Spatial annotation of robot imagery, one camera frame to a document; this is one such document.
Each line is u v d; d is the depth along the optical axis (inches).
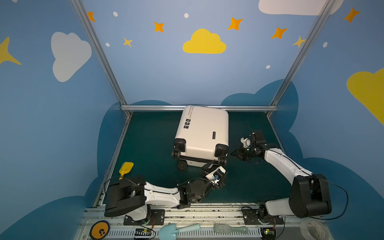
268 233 28.9
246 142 31.7
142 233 28.8
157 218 28.9
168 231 27.2
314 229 28.8
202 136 32.2
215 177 23.2
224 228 27.7
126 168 35.1
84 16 28.1
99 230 27.7
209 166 27.6
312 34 31.0
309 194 17.0
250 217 29.2
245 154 30.1
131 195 19.2
